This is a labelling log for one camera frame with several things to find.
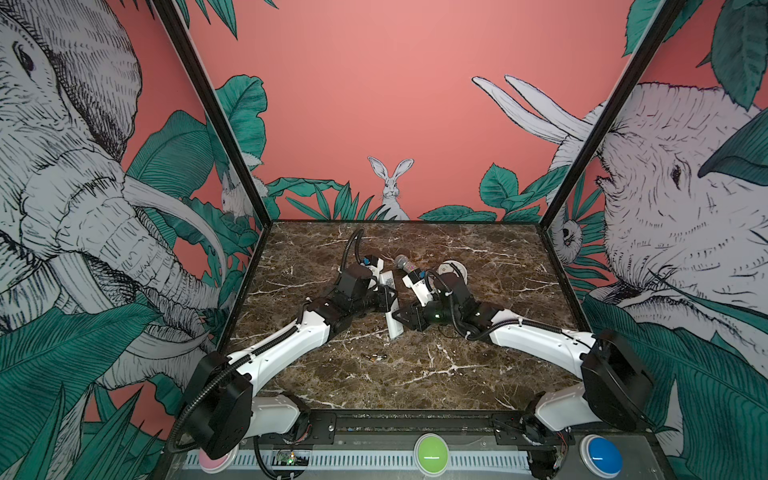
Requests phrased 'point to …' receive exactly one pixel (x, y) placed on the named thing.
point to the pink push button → (218, 465)
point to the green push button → (431, 454)
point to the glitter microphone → (402, 262)
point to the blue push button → (600, 456)
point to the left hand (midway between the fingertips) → (398, 289)
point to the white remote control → (395, 327)
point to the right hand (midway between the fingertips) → (393, 313)
